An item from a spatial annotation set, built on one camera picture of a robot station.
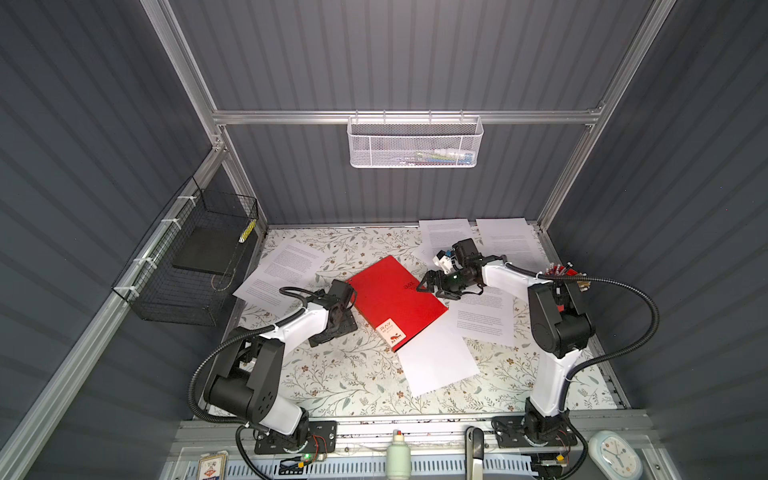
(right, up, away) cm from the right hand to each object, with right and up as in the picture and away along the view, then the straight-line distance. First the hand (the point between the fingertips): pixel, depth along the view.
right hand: (430, 293), depth 95 cm
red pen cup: (+38, +8, -6) cm, 39 cm away
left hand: (-29, -11, -4) cm, 32 cm away
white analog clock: (+39, -35, -27) cm, 59 cm away
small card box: (-55, -37, -26) cm, 71 cm away
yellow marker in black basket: (-52, +19, -13) cm, 57 cm away
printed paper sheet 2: (+8, +20, +25) cm, 33 cm away
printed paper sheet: (-50, +8, +14) cm, 53 cm away
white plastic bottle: (-11, -32, -30) cm, 45 cm away
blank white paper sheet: (+1, -18, -8) cm, 20 cm away
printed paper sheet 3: (+36, +18, +21) cm, 46 cm away
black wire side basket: (-63, +8, -23) cm, 68 cm away
